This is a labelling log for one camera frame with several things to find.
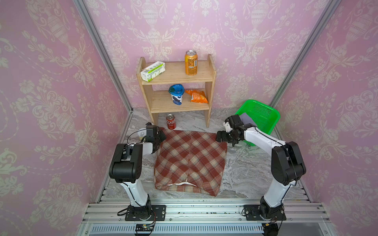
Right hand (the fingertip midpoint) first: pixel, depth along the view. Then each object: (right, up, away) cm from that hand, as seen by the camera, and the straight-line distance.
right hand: (222, 138), depth 94 cm
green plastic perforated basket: (+38, +15, +21) cm, 46 cm away
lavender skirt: (+19, +13, +9) cm, 25 cm away
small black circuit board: (-42, -41, -22) cm, 63 cm away
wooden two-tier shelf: (-41, +25, +4) cm, 48 cm away
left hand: (-38, +3, +7) cm, 39 cm away
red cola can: (-33, +11, +7) cm, 36 cm away
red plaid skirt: (-20, -14, -2) cm, 25 cm away
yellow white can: (-50, +4, -5) cm, 50 cm away
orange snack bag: (-15, +27, -3) cm, 31 cm away
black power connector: (+20, -43, -21) cm, 52 cm away
